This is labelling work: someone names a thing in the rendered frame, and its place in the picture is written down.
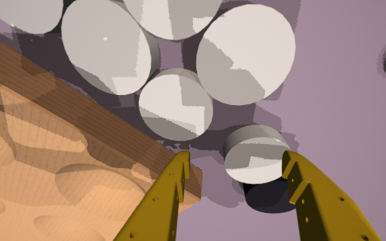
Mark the white disc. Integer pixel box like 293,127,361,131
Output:
196,4,296,106
123,0,223,40
222,125,292,184
139,68,213,141
0,0,75,34
61,0,159,95

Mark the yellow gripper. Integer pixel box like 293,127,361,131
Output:
113,151,381,241

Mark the black disc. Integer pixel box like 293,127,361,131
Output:
243,176,296,214

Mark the orange tray with round pockets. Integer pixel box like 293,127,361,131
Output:
0,42,176,241

